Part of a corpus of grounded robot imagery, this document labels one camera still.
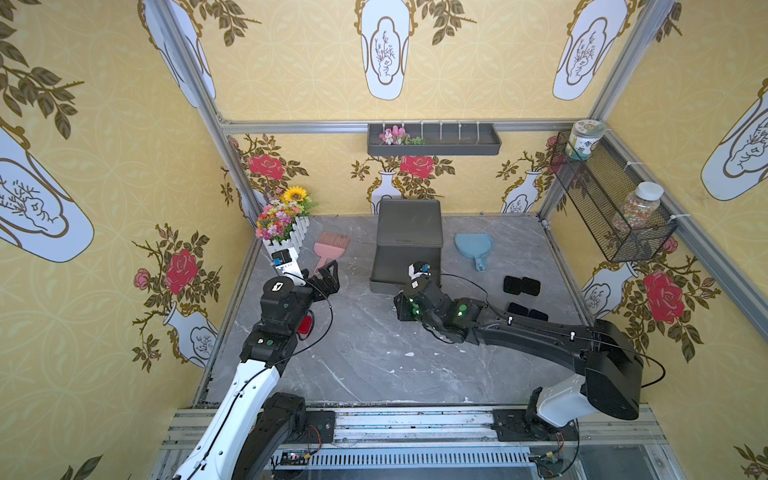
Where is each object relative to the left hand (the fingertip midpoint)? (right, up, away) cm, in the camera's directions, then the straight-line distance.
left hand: (311, 266), depth 76 cm
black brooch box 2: (+67, -8, +23) cm, 71 cm away
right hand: (+23, -8, +6) cm, 25 cm away
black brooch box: (+62, -8, +25) cm, 67 cm away
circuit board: (-4, -47, -3) cm, 47 cm away
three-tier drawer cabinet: (+26, +9, +12) cm, 30 cm away
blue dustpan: (+53, +5, +37) cm, 65 cm away
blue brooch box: (+61, -15, +19) cm, 65 cm away
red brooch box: (-6, -20, +16) cm, 26 cm away
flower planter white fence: (-15, +13, +21) cm, 29 cm away
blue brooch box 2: (+66, -17, +16) cm, 70 cm away
